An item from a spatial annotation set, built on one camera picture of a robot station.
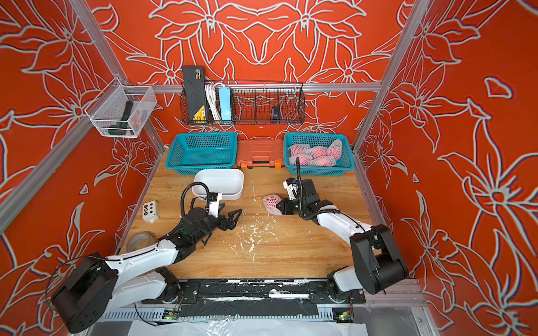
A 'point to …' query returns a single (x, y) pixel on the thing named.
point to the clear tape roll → (139, 240)
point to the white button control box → (150, 211)
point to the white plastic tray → (228, 181)
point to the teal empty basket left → (193, 152)
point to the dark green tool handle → (123, 127)
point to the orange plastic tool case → (260, 153)
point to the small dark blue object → (276, 113)
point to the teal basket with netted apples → (319, 154)
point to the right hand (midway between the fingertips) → (273, 205)
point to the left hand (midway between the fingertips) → (233, 207)
